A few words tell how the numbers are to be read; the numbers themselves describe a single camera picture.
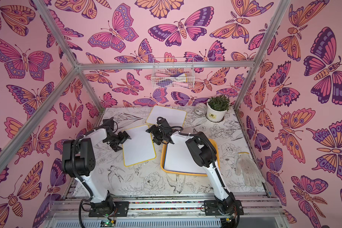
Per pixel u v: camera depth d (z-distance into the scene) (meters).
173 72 0.96
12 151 0.55
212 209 0.73
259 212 0.73
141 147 1.03
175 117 1.14
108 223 0.72
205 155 0.58
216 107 1.00
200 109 1.16
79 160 0.51
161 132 0.88
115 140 0.84
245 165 0.88
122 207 0.75
